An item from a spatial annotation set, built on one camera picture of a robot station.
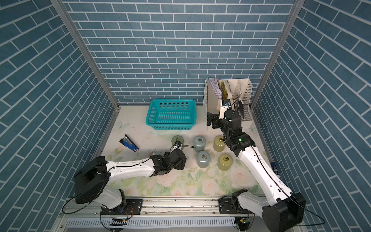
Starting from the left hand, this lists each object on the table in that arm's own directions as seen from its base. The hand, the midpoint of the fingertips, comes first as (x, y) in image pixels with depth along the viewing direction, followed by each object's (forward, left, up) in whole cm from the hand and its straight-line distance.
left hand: (183, 160), depth 85 cm
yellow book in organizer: (+37, -26, +22) cm, 51 cm away
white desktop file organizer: (+48, -39, +16) cm, 64 cm away
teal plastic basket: (+41, +11, -5) cm, 43 cm away
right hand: (+14, -18, +26) cm, 35 cm away
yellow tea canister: (+10, -22, +2) cm, 25 cm away
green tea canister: (+13, +3, +3) cm, 14 cm away
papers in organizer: (+41, -20, +25) cm, 52 cm away
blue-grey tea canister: (+10, -10, +4) cm, 15 cm away
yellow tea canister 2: (-2, -24, +3) cm, 25 cm away
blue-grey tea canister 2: (-1, -12, +3) cm, 12 cm away
